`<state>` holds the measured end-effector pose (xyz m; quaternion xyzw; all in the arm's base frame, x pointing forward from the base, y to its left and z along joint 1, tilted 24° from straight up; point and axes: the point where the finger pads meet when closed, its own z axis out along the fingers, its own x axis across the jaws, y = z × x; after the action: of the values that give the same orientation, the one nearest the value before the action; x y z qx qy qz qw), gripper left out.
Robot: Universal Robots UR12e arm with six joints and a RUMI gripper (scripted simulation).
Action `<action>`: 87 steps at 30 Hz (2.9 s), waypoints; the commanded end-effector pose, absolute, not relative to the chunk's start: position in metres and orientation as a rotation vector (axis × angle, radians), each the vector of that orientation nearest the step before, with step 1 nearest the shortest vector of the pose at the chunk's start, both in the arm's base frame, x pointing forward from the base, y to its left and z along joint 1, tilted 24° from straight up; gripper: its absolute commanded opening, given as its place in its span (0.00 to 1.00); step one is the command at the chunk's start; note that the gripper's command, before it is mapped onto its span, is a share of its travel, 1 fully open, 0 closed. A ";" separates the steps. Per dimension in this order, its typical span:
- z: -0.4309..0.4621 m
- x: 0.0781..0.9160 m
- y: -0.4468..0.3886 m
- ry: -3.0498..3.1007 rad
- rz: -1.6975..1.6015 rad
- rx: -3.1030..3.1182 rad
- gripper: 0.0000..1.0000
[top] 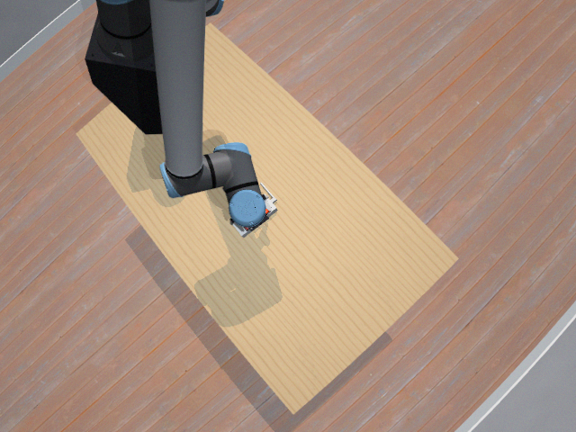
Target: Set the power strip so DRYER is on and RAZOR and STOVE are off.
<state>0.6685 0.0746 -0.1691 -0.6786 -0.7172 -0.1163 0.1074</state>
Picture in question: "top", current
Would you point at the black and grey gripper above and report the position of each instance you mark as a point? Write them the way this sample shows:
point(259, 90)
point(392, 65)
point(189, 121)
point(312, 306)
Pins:
point(268, 207)

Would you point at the grey power strip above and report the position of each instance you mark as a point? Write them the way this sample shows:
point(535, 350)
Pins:
point(267, 212)

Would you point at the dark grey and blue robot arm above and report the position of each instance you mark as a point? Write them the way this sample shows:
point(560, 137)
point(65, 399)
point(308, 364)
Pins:
point(124, 33)

